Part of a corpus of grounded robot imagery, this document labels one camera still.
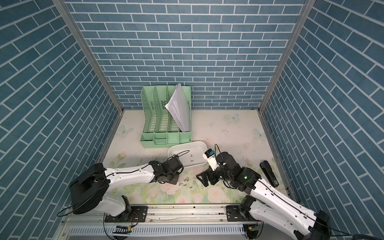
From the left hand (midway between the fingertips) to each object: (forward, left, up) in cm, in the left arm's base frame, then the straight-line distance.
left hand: (179, 179), depth 85 cm
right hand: (-1, -14, +14) cm, 20 cm away
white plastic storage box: (+16, -7, 0) cm, 18 cm away
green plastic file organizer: (+37, +17, 0) cm, 40 cm away
